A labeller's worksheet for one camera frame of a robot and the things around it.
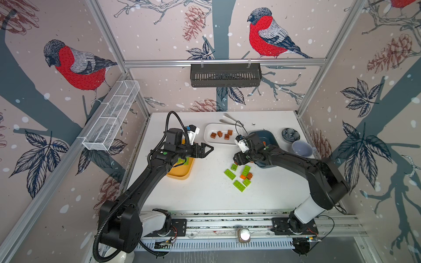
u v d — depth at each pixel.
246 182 0.87
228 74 1.05
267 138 1.04
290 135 1.06
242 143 0.83
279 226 0.73
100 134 0.71
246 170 0.90
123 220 0.40
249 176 0.89
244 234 0.63
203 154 0.69
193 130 0.72
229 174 0.90
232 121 1.18
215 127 1.08
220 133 1.07
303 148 0.98
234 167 0.92
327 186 0.46
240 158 0.80
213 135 1.07
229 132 1.08
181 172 0.87
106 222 0.37
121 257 0.64
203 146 0.70
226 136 1.07
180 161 0.66
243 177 0.89
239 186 0.86
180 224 0.75
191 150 0.70
